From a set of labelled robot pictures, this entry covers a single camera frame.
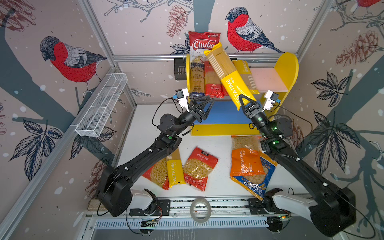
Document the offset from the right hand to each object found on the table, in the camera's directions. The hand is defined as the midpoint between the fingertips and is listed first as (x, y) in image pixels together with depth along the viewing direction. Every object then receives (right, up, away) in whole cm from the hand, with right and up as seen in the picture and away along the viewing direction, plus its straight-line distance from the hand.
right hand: (235, 99), depth 60 cm
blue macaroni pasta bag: (+17, -44, +18) cm, 50 cm away
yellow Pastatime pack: (-28, -38, +21) cm, 51 cm away
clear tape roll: (-12, -51, +16) cm, 55 cm away
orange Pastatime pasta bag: (+13, -31, +24) cm, 41 cm away
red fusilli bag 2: (-15, -36, +24) cm, 45 cm away
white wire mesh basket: (-67, -11, +10) cm, 68 cm away
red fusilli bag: (-37, -39, +20) cm, 57 cm away
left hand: (-10, -1, -4) cm, 11 cm away
